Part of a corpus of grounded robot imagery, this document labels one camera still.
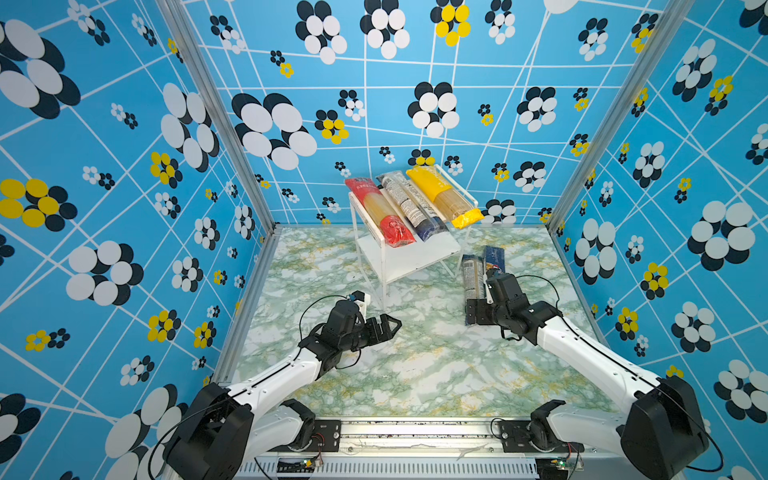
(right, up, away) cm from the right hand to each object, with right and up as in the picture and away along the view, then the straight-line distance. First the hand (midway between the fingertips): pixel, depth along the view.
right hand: (482, 307), depth 86 cm
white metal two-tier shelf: (-27, +13, +6) cm, 31 cm away
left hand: (-26, -5, -4) cm, 26 cm away
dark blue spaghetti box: (+11, +14, +20) cm, 26 cm away
